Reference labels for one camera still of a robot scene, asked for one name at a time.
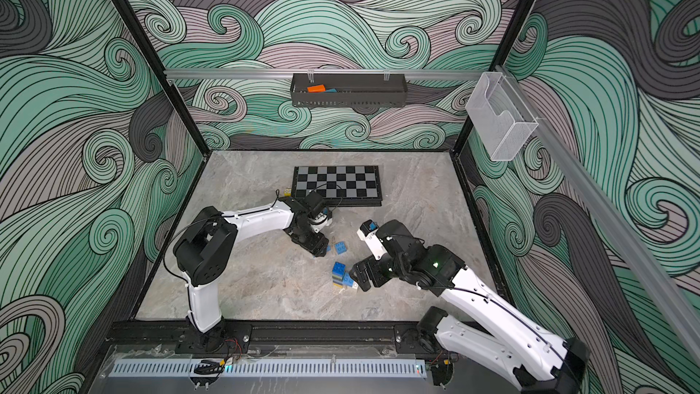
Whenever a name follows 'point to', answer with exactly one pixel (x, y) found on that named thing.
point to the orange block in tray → (316, 88)
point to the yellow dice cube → (287, 191)
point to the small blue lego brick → (341, 247)
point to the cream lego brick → (355, 285)
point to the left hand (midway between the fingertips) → (318, 246)
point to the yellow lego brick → (337, 285)
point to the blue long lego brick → (347, 279)
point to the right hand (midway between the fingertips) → (367, 265)
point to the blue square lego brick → (339, 269)
